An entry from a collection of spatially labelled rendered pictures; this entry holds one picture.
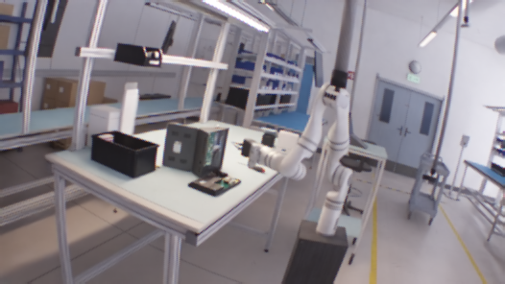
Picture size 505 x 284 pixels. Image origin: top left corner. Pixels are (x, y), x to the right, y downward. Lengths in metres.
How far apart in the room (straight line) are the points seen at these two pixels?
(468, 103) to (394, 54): 2.29
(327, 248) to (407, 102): 6.79
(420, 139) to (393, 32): 2.65
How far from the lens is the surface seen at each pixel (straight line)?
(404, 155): 8.26
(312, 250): 1.60
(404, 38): 8.25
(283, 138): 2.39
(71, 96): 4.86
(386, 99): 8.11
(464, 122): 8.48
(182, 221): 1.16
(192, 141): 1.63
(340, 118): 1.34
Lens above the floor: 1.50
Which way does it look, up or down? 12 degrees down
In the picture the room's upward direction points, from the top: 12 degrees clockwise
